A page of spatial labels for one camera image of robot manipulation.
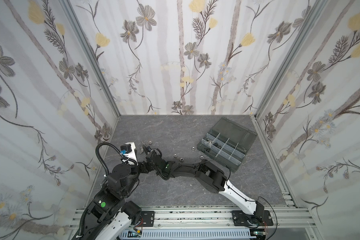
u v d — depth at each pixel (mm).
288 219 754
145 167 571
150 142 1039
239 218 732
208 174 634
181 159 953
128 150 530
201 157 958
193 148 1010
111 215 455
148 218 734
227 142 1012
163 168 753
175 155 959
